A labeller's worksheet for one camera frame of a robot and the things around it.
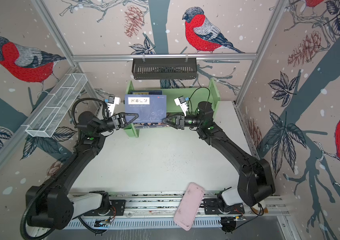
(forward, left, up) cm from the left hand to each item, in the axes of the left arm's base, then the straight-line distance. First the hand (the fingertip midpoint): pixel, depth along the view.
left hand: (135, 118), depth 63 cm
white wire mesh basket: (+15, +46, -6) cm, 49 cm away
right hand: (+1, -11, -5) cm, 13 cm away
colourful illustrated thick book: (+14, 0, -23) cm, 27 cm away
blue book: (+24, -1, -6) cm, 24 cm away
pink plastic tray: (-28, -24, -34) cm, 50 cm away
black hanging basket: (+55, -1, -10) cm, 56 cm away
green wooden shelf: (+13, +11, -28) cm, 33 cm away
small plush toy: (-29, -59, -35) cm, 74 cm away
